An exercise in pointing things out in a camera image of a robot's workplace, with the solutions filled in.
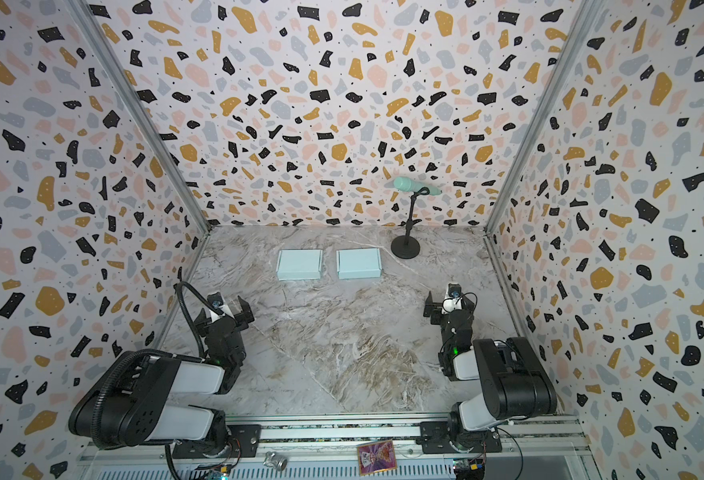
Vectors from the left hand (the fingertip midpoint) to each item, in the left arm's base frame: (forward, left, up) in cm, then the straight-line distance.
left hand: (225, 299), depth 85 cm
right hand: (+3, -65, -1) cm, 65 cm away
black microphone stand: (+31, -57, -13) cm, 66 cm away
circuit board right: (-40, -65, -13) cm, 77 cm away
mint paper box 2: (+21, -38, -10) cm, 44 cm away
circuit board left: (-39, -5, -12) cm, 41 cm away
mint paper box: (+20, -16, -11) cm, 28 cm away
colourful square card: (-37, -42, -10) cm, 57 cm away
